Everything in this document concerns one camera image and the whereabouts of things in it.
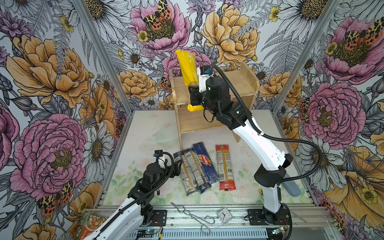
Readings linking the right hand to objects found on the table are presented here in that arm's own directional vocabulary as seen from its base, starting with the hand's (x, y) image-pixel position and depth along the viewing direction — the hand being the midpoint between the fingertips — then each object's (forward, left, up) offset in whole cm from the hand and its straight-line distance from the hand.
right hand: (192, 91), depth 65 cm
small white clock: (-39, -14, -45) cm, 61 cm away
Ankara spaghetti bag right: (-22, -3, -43) cm, 48 cm away
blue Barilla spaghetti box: (-16, -8, -43) cm, 47 cm away
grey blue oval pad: (-27, -51, -44) cm, 73 cm away
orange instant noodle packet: (-41, +50, -43) cm, 78 cm away
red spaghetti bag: (-23, -17, -44) cm, 52 cm away
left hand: (-16, +11, -36) cm, 41 cm away
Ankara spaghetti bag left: (-18, +6, -42) cm, 47 cm away
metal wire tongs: (-40, -4, -47) cm, 62 cm away
